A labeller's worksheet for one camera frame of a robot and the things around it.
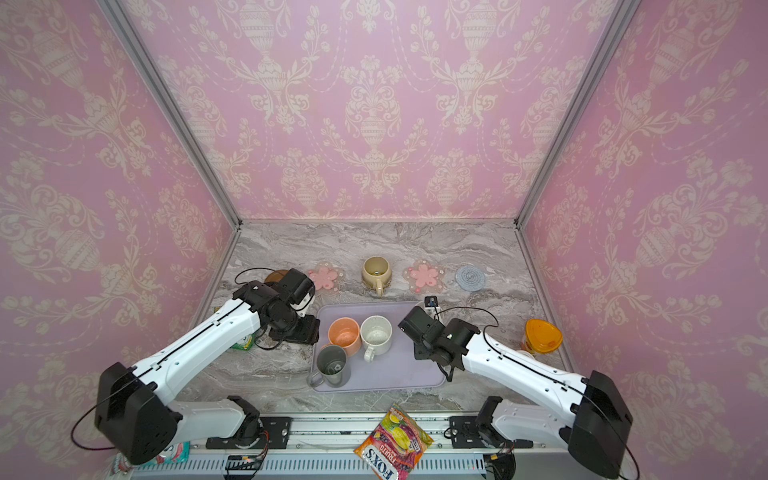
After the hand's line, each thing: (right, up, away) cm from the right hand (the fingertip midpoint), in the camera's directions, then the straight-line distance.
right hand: (428, 342), depth 80 cm
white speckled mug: (-14, 0, +9) cm, 17 cm away
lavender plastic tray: (-8, -9, +5) cm, 14 cm away
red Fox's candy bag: (-9, -22, -10) cm, 25 cm away
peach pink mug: (-23, 0, +10) cm, 25 cm away
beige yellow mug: (-15, +17, +21) cm, 31 cm away
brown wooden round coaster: (-50, +15, +23) cm, 57 cm away
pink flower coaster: (+2, +15, +25) cm, 29 cm away
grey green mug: (-26, -8, +4) cm, 28 cm away
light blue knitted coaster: (+18, +15, +24) cm, 33 cm away
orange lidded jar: (+31, +1, +1) cm, 31 cm away
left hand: (-31, +1, -1) cm, 31 cm away
